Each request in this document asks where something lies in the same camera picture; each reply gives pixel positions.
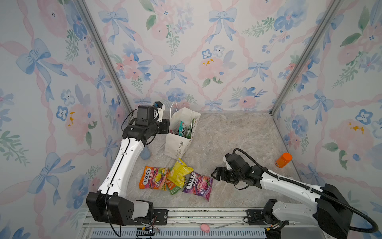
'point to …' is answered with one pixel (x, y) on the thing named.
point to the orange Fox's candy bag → (154, 178)
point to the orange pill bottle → (283, 160)
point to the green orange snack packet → (172, 187)
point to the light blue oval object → (145, 154)
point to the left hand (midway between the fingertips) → (169, 122)
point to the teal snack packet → (182, 129)
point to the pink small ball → (205, 227)
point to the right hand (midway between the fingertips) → (217, 176)
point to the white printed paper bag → (176, 146)
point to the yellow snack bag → (177, 175)
